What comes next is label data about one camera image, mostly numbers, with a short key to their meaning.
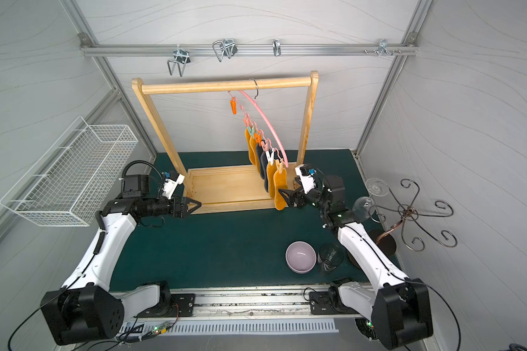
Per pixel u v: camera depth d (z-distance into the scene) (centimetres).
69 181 69
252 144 84
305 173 65
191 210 70
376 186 66
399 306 39
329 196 59
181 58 78
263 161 83
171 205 67
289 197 69
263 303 75
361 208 75
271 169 80
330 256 72
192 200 72
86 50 77
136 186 61
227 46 76
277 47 78
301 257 83
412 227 60
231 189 107
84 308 37
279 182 81
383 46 76
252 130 83
